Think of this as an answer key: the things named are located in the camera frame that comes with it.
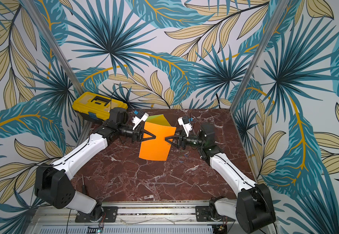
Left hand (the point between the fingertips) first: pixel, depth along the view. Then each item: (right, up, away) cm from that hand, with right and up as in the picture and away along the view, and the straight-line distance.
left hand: (153, 139), depth 68 cm
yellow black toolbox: (-43, +19, +30) cm, 56 cm away
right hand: (+7, +1, +3) cm, 7 cm away
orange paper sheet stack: (+1, -5, +3) cm, 6 cm away
